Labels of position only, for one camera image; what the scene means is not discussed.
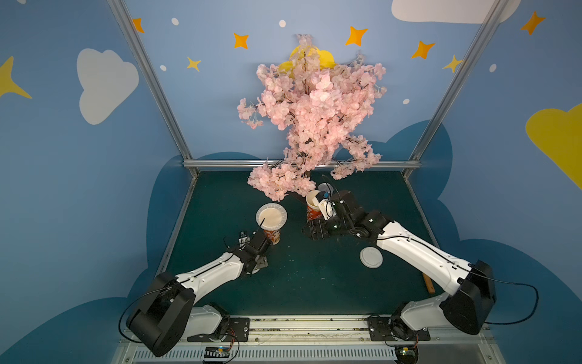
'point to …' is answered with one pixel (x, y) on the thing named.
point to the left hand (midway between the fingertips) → (255, 257)
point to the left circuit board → (217, 352)
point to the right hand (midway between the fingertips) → (313, 225)
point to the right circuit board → (406, 354)
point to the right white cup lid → (370, 257)
